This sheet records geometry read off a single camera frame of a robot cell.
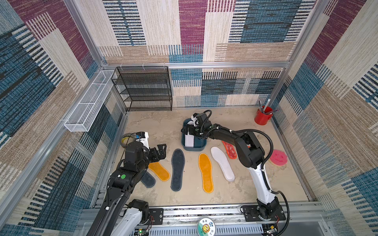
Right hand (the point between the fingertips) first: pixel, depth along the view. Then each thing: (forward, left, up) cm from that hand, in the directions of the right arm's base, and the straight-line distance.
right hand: (188, 132), depth 101 cm
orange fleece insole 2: (-26, +15, -5) cm, 31 cm away
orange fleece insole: (-23, -10, -4) cm, 25 cm away
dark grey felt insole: (-17, +6, -5) cm, 19 cm away
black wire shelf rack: (+29, +31, +15) cm, 46 cm away
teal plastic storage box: (-7, -7, -4) cm, 11 cm away
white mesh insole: (-15, -20, -4) cm, 25 cm away
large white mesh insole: (-5, -1, -2) cm, 5 cm away
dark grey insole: (-30, +23, -4) cm, 38 cm away
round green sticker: (-53, -8, +4) cm, 54 cm away
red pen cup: (+10, -53, +2) cm, 54 cm away
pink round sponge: (-19, -54, -2) cm, 57 cm away
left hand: (-21, +14, +18) cm, 31 cm away
